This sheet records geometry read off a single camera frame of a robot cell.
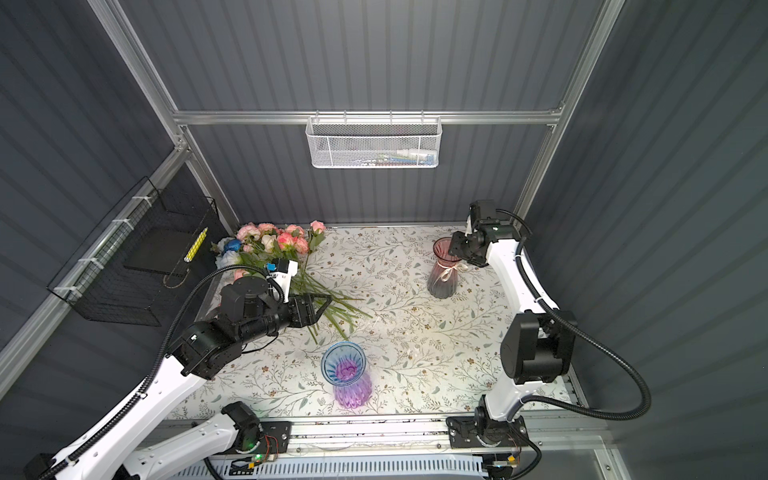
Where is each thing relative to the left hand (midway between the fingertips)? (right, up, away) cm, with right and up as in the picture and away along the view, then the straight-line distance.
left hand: (324, 298), depth 68 cm
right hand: (+36, +11, +20) cm, 43 cm away
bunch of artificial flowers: (-33, +13, +37) cm, 51 cm away
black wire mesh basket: (-48, +7, +5) cm, 49 cm away
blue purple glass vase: (+5, -15, -1) cm, 16 cm away
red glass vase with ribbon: (+31, +3, +21) cm, 38 cm away
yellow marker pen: (-36, +13, +10) cm, 40 cm away
